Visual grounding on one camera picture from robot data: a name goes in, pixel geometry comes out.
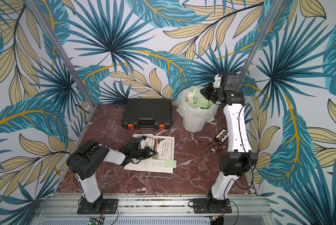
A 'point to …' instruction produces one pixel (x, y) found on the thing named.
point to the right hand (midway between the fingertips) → (201, 89)
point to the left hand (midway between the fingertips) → (155, 155)
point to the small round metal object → (213, 150)
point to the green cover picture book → (164, 146)
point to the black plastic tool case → (147, 113)
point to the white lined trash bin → (196, 109)
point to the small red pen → (202, 143)
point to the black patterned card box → (223, 135)
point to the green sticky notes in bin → (199, 101)
